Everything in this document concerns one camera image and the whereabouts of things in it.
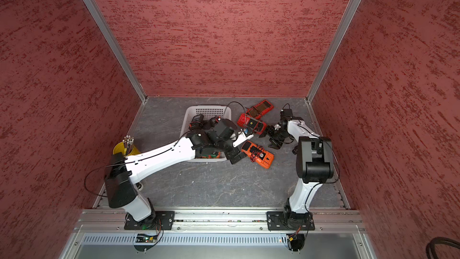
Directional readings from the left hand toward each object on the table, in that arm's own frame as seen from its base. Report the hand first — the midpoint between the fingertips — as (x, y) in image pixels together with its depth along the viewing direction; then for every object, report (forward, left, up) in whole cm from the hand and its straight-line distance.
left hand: (238, 147), depth 77 cm
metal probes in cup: (+3, +50, -1) cm, 50 cm away
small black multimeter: (+19, +23, -8) cm, 30 cm away
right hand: (+10, -14, -12) cm, 21 cm away
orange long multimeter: (+3, -10, -13) cm, 17 cm away
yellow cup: (+4, +59, -9) cm, 59 cm away
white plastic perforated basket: (+26, +29, -8) cm, 40 cm away
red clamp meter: (+19, -12, -10) cm, 24 cm away
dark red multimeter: (+35, -13, -14) cm, 40 cm away
